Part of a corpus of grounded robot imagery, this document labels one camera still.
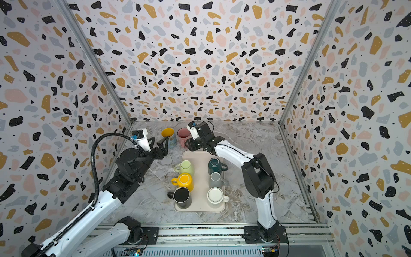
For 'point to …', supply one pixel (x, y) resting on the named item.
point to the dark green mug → (214, 165)
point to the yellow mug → (184, 180)
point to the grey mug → (215, 180)
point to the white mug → (215, 196)
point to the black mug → (182, 196)
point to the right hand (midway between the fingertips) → (184, 139)
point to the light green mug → (184, 166)
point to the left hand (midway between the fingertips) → (160, 135)
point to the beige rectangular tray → (200, 202)
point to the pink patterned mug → (183, 134)
